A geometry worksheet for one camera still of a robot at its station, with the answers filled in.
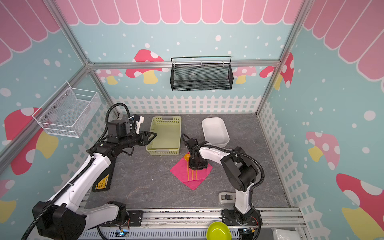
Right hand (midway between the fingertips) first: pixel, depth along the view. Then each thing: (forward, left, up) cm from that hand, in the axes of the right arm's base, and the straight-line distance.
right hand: (193, 168), depth 91 cm
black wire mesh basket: (+49, -3, +34) cm, 60 cm away
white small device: (-18, -18, +3) cm, 25 cm away
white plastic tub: (+28, -16, +1) cm, 32 cm away
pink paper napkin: (-1, +8, 0) cm, 8 cm away
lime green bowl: (-32, -13, 0) cm, 34 cm away
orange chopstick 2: (-3, -2, 0) cm, 3 cm away
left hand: (+7, +20, +24) cm, 32 cm away
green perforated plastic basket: (+16, +17, +5) cm, 24 cm away
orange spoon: (+7, +4, +1) cm, 8 cm away
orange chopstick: (-4, 0, 0) cm, 4 cm away
